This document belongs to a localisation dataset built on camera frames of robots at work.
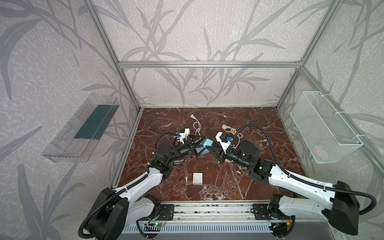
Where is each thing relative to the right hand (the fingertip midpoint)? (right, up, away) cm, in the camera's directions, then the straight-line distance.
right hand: (210, 137), depth 70 cm
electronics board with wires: (-25, -42, +1) cm, 48 cm away
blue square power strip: (-3, -7, +3) cm, 8 cm away
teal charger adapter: (-1, -2, 0) cm, 2 cm away
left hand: (-2, -1, -3) cm, 4 cm away
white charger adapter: (-7, -24, +13) cm, 28 cm away
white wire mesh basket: (+50, +1, -7) cm, 50 cm away
